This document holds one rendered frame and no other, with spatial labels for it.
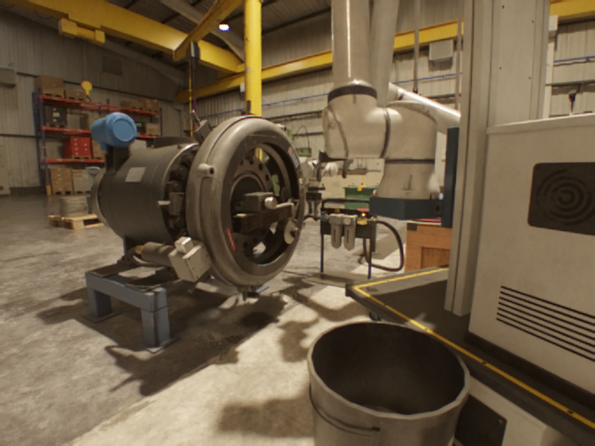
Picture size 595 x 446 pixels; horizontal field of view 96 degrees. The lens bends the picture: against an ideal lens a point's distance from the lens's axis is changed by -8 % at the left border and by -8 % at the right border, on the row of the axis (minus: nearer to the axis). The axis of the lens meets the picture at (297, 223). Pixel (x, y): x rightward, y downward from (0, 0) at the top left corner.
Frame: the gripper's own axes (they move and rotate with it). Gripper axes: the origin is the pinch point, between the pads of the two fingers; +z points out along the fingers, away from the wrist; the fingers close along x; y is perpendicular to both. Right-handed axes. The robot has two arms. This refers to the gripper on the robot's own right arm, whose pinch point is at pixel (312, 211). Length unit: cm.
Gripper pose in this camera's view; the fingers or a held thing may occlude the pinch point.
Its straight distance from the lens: 199.5
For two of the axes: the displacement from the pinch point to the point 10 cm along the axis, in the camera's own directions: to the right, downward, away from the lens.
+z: 0.0, 9.9, 1.6
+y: -8.4, 0.9, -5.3
